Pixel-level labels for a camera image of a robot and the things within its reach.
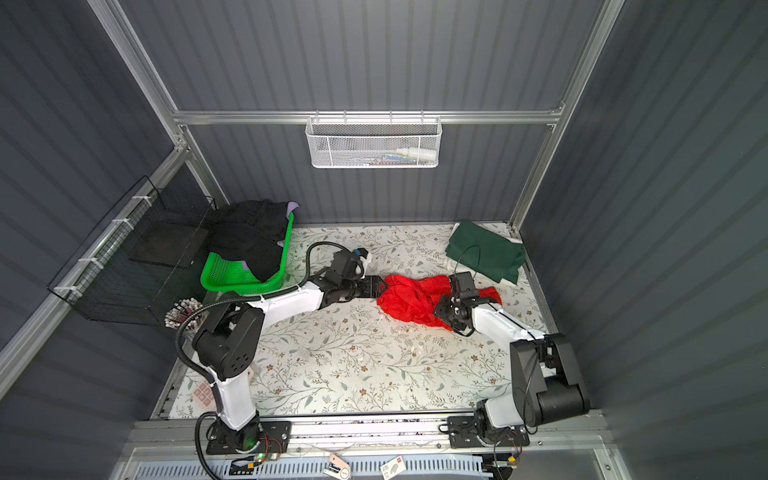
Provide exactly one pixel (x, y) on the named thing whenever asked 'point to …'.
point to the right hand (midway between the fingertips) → (444, 312)
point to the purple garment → (291, 206)
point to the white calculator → (205, 395)
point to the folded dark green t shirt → (488, 253)
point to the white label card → (392, 468)
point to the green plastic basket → (233, 275)
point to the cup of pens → (181, 310)
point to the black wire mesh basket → (123, 270)
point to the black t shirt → (250, 231)
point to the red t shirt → (417, 299)
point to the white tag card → (338, 467)
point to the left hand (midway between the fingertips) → (382, 285)
